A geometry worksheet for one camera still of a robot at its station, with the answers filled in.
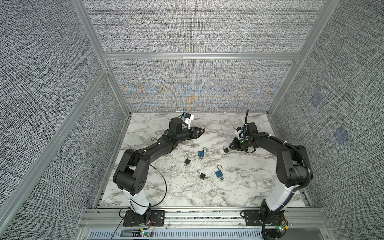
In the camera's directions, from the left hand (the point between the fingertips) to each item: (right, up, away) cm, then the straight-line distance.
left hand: (203, 131), depth 85 cm
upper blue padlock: (0, -14, +10) cm, 17 cm away
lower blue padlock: (+9, -25, +3) cm, 27 cm away
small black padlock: (+16, -13, +13) cm, 24 cm away
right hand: (+19, -10, +11) cm, 24 cm away
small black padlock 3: (-1, -26, +3) cm, 26 cm away
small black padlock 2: (-10, -18, +8) cm, 22 cm away
